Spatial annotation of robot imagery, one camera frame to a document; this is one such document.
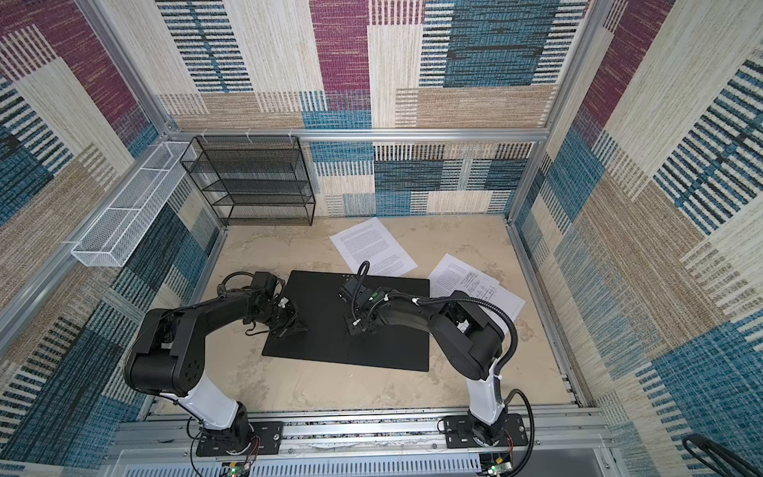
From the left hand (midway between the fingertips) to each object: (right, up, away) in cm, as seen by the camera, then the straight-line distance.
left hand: (308, 324), depth 91 cm
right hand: (+16, -1, 0) cm, 16 cm away
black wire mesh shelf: (-25, +48, +18) cm, 57 cm away
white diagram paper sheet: (+43, +12, +11) cm, 46 cm away
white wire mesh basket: (-41, +26, -20) cm, 53 cm away
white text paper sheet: (+17, +25, +24) cm, 39 cm away
